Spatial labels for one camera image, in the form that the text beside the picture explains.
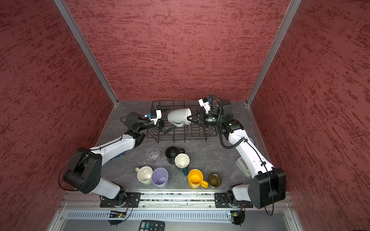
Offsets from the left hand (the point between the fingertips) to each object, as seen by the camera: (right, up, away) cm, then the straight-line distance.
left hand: (176, 116), depth 71 cm
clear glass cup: (-17, -25, +19) cm, 35 cm away
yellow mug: (+10, -36, +10) cm, 39 cm away
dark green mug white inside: (+3, -25, +10) cm, 27 cm away
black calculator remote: (-14, -52, -5) cm, 54 cm away
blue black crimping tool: (-21, -15, -14) cm, 30 cm away
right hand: (+5, -3, -2) cm, 6 cm away
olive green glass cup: (+21, -37, +10) cm, 44 cm away
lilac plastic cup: (-11, -36, +10) cm, 38 cm away
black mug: (-4, -22, +15) cm, 27 cm away
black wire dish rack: (+9, -12, +26) cm, 30 cm away
